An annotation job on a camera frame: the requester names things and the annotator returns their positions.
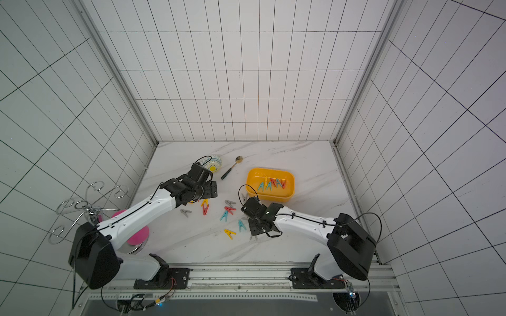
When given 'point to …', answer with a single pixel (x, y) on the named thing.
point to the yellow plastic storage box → (255, 176)
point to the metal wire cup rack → (91, 208)
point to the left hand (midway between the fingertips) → (203, 193)
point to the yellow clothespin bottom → (229, 233)
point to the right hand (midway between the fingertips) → (251, 229)
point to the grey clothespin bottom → (253, 237)
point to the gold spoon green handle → (238, 160)
